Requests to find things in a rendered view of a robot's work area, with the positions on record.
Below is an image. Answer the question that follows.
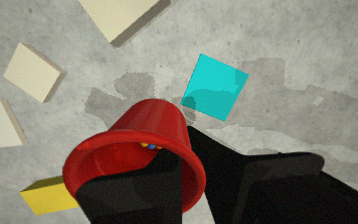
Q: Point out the beige flat block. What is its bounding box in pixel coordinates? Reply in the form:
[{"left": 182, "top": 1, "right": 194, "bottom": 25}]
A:
[{"left": 78, "top": 0, "right": 171, "bottom": 48}]

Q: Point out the red cup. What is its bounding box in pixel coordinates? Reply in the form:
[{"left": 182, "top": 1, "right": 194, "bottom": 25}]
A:
[{"left": 62, "top": 99, "right": 206, "bottom": 213}]

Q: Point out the yellow block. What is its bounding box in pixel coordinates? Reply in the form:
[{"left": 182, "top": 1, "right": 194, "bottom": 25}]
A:
[{"left": 20, "top": 175, "right": 79, "bottom": 215}]

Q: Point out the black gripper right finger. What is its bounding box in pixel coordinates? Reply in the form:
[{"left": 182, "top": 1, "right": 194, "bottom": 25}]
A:
[{"left": 187, "top": 126, "right": 325, "bottom": 224}]

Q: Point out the beige rectangular block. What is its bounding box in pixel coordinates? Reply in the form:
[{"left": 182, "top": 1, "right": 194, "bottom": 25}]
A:
[{"left": 4, "top": 42, "right": 65, "bottom": 103}]

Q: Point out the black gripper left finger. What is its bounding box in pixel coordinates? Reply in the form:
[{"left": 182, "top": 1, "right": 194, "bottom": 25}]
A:
[{"left": 75, "top": 148, "right": 182, "bottom": 224}]

